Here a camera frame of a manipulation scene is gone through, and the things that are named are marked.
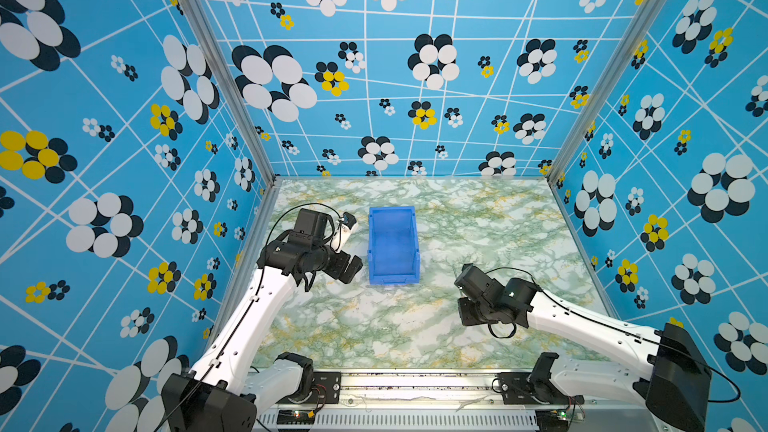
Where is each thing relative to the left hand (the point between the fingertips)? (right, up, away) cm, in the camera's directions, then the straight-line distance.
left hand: (347, 254), depth 77 cm
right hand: (+31, -16, +3) cm, 35 cm away
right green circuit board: (+50, -38, -7) cm, 64 cm away
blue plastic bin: (+12, -1, +22) cm, 26 cm away
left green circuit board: (-12, -39, -5) cm, 41 cm away
